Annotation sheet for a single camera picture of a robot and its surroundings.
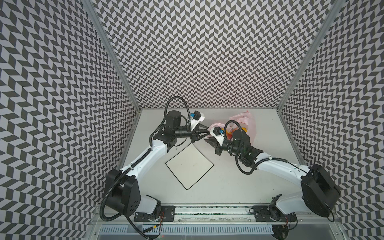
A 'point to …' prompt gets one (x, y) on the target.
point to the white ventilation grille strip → (189, 230)
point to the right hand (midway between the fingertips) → (205, 143)
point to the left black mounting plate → (169, 215)
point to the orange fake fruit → (229, 134)
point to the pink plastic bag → (243, 120)
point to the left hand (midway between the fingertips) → (209, 131)
